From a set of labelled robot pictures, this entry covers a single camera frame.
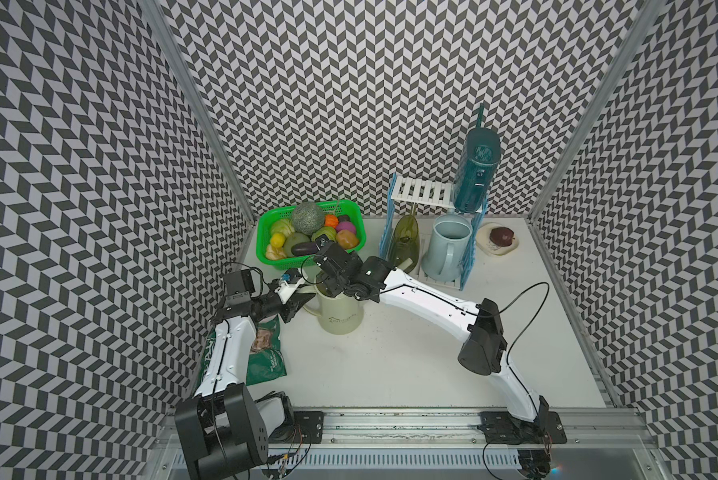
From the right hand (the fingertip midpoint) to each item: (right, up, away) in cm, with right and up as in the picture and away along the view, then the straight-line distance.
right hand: (338, 271), depth 82 cm
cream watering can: (0, -13, +3) cm, 13 cm away
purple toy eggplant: (-12, +6, +10) cm, 17 cm away
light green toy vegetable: (-23, +14, +26) cm, 38 cm away
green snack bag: (-19, -24, -3) cm, 30 cm away
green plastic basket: (+1, +21, +32) cm, 38 cm away
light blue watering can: (+29, +4, +1) cm, 30 cm away
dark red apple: (+55, +10, +24) cm, 61 cm away
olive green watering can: (+20, +8, +18) cm, 28 cm away
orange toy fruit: (+1, +9, +20) cm, 22 cm away
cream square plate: (+51, +9, +30) cm, 60 cm away
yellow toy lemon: (-24, +9, +20) cm, 32 cm away
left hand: (-9, -5, 0) cm, 10 cm away
